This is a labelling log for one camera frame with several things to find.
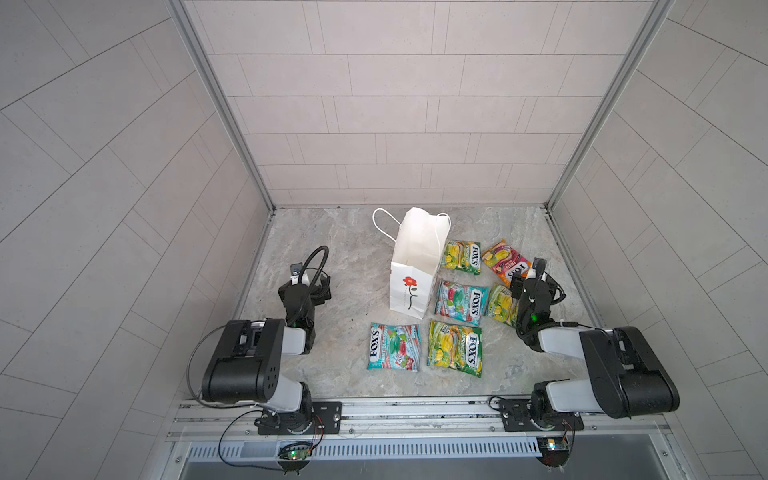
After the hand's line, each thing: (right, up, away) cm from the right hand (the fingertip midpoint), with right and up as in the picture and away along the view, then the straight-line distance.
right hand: (530, 270), depth 90 cm
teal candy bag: (-41, -19, -11) cm, 47 cm away
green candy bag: (-9, -11, -3) cm, 14 cm away
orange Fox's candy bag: (-5, +2, +7) cm, 9 cm away
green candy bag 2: (-25, -19, -10) cm, 33 cm away
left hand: (-67, -1, +1) cm, 67 cm away
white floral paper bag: (-35, +3, +1) cm, 35 cm away
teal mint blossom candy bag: (-21, -9, -3) cm, 23 cm away
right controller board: (-4, -38, -22) cm, 45 cm away
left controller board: (-63, -36, -26) cm, 77 cm away
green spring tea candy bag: (-18, +3, +9) cm, 20 cm away
